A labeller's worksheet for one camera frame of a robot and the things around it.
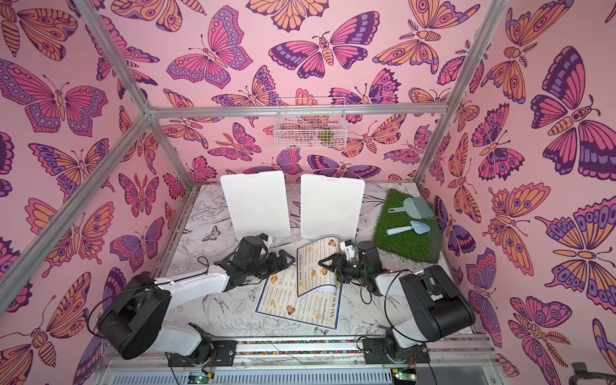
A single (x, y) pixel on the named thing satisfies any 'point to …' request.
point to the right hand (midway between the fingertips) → (323, 265)
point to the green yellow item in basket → (325, 137)
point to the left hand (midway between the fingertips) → (290, 261)
